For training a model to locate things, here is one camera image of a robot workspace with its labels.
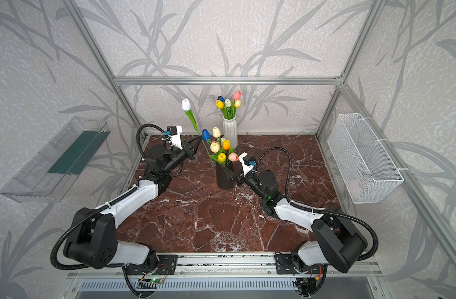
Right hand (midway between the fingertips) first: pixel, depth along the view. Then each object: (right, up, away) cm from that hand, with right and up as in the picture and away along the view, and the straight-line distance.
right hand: (234, 155), depth 77 cm
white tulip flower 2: (-8, +10, 0) cm, 12 cm away
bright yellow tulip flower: (-7, +23, +8) cm, 25 cm away
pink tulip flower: (+1, +28, +9) cm, 29 cm away
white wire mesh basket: (+45, -4, -16) cm, 48 cm away
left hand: (-13, +9, -2) cm, 16 cm away
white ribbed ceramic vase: (-3, +13, +25) cm, 28 cm away
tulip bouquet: (-3, +1, -5) cm, 6 cm away
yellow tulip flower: (+1, +25, +14) cm, 29 cm away
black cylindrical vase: (-4, -8, -5) cm, 10 cm away
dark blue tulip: (-12, +8, -1) cm, 14 cm away
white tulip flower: (-3, +25, +13) cm, 29 cm away
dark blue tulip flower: (-7, +27, +11) cm, 30 cm away
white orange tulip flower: (-7, +3, -8) cm, 11 cm away
